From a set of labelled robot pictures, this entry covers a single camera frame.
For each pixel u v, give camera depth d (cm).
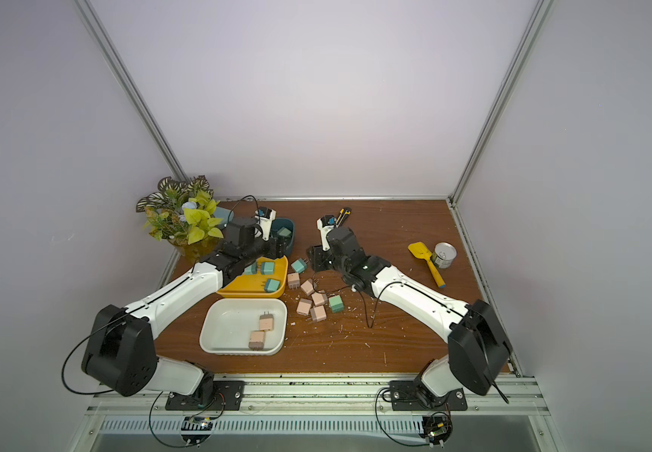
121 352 42
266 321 85
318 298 90
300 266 97
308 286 92
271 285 92
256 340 81
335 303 89
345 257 59
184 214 83
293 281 93
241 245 66
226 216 107
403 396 73
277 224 79
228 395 73
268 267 96
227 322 85
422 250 101
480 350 41
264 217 74
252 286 93
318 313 86
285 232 106
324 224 71
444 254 97
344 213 114
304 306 88
